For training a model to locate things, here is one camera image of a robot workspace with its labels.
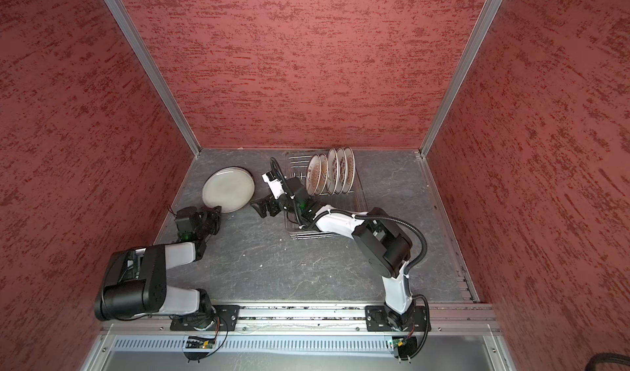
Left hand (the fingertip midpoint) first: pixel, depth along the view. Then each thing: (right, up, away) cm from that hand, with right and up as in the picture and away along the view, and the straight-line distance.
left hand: (224, 207), depth 93 cm
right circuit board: (+63, -39, -21) cm, 77 cm away
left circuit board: (+3, -38, -22) cm, 44 cm away
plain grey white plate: (+1, +7, +4) cm, 8 cm away
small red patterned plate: (+34, +13, +10) cm, 38 cm away
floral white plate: (+43, +14, +9) cm, 46 cm away
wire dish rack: (+32, +4, -24) cm, 41 cm away
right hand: (+16, +3, -9) cm, 18 cm away
